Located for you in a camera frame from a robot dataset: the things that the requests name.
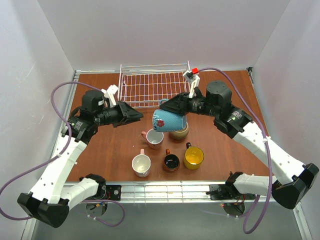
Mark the blue floral mug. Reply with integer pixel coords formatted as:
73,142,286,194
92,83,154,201
152,107,187,132

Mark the dark brown glazed mug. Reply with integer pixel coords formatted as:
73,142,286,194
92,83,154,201
162,149,180,173

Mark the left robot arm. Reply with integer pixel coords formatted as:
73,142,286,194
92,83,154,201
17,90,143,228

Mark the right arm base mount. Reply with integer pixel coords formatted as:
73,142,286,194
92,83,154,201
205,184,246,216

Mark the white wire dish rack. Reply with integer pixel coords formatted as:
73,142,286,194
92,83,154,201
117,62,191,108

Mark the yellow enamel mug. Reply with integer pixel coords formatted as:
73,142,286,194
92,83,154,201
183,142,205,170

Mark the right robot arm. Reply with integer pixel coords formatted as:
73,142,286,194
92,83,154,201
159,81,319,210

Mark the beige round mug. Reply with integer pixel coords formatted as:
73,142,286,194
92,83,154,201
169,123,189,140

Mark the pink floral mug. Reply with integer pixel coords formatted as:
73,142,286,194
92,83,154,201
141,129,164,150

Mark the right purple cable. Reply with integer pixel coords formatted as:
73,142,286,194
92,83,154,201
198,67,273,235

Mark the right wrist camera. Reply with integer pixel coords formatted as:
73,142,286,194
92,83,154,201
182,68,200,99

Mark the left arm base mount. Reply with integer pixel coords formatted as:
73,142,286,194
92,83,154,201
85,185,122,217

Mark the aluminium front rail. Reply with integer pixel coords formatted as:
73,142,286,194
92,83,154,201
106,180,254,204

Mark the white mug pink handle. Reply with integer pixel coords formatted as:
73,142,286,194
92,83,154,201
131,149,151,178

